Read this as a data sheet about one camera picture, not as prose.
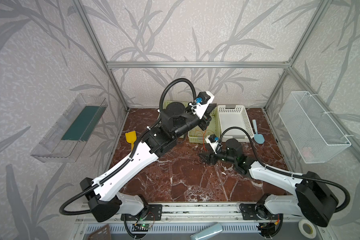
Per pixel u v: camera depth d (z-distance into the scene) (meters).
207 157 0.70
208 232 0.64
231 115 1.15
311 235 0.68
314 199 0.41
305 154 0.73
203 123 0.49
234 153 0.63
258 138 1.02
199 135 1.02
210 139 0.68
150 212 0.72
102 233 0.69
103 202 0.38
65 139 0.64
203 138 0.72
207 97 0.45
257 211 0.66
